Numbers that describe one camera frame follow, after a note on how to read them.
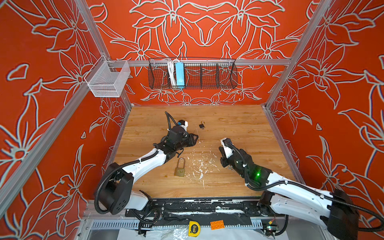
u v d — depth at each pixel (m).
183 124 0.76
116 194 0.42
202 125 1.07
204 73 0.97
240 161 0.56
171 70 0.89
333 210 0.41
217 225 0.68
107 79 0.94
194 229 0.66
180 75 0.89
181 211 0.73
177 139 0.65
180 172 0.84
